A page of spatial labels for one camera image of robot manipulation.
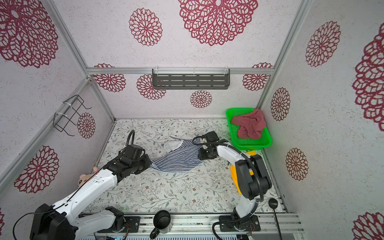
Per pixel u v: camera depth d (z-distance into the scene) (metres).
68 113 0.78
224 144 0.65
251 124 1.12
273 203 0.78
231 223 0.72
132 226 0.74
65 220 0.39
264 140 1.02
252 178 0.48
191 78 0.92
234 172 0.90
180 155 0.97
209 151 0.78
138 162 0.69
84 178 0.83
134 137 1.11
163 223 0.74
